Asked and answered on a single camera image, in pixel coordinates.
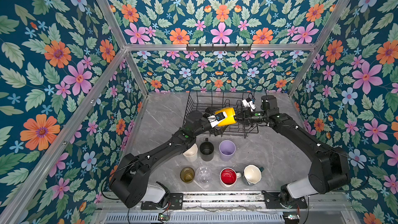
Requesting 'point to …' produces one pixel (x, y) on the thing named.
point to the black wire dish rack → (198, 100)
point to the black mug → (207, 150)
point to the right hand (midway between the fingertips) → (233, 117)
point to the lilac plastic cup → (226, 148)
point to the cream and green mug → (252, 174)
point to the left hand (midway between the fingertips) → (224, 111)
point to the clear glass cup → (203, 174)
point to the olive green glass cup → (187, 174)
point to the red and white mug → (228, 177)
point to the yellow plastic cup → (230, 116)
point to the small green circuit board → (162, 216)
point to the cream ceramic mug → (190, 154)
